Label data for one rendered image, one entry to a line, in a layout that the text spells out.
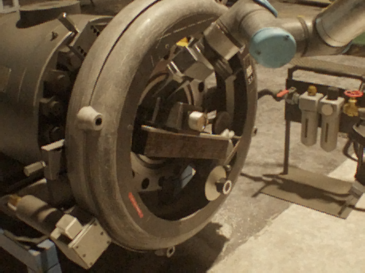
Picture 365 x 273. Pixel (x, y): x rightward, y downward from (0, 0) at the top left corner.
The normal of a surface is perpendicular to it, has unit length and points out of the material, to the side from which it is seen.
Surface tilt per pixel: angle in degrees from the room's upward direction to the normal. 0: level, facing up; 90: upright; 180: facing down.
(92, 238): 90
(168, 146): 90
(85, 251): 90
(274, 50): 107
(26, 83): 61
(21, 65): 51
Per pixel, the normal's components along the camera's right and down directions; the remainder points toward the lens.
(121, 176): 0.79, 0.21
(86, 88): -0.53, -0.20
